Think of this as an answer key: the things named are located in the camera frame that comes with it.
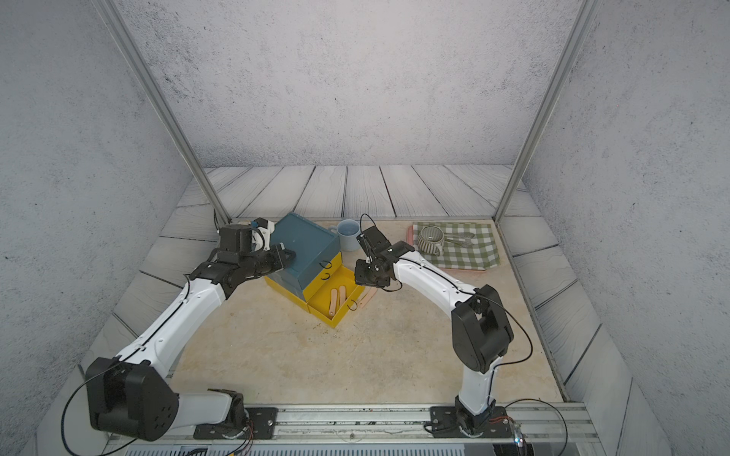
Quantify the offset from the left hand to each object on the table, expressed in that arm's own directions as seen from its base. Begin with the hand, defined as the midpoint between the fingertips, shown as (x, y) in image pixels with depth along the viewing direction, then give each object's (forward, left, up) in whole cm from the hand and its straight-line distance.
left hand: (299, 254), depth 81 cm
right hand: (-3, -17, -9) cm, 19 cm away
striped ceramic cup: (+22, -43, -20) cm, 52 cm away
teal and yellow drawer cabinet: (-3, -3, -8) cm, 9 cm away
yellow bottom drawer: (-4, -3, -17) cm, 18 cm away
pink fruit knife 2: (-1, -10, -21) cm, 23 cm away
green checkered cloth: (+20, -57, -21) cm, 64 cm away
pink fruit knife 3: (-2, -19, -22) cm, 29 cm away
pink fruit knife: (-5, -7, -21) cm, 23 cm away
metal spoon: (+25, -59, -21) cm, 67 cm away
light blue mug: (+25, -12, -17) cm, 33 cm away
